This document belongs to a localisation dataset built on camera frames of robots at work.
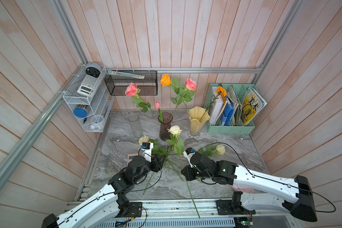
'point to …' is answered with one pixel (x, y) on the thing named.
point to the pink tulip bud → (157, 105)
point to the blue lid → (80, 112)
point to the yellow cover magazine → (253, 104)
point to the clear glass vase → (133, 118)
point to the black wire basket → (117, 84)
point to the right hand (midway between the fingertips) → (180, 171)
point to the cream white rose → (211, 149)
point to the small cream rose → (179, 147)
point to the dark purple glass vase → (164, 135)
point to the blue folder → (227, 116)
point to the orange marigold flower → (221, 90)
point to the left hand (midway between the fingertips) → (161, 157)
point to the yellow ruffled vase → (198, 117)
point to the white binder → (217, 101)
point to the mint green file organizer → (235, 95)
